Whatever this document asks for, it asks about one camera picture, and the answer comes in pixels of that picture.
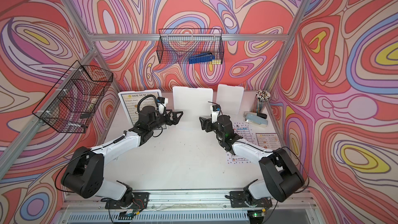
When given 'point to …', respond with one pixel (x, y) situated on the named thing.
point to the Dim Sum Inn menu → (131, 101)
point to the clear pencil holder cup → (261, 97)
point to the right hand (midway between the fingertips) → (205, 120)
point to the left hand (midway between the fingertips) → (179, 112)
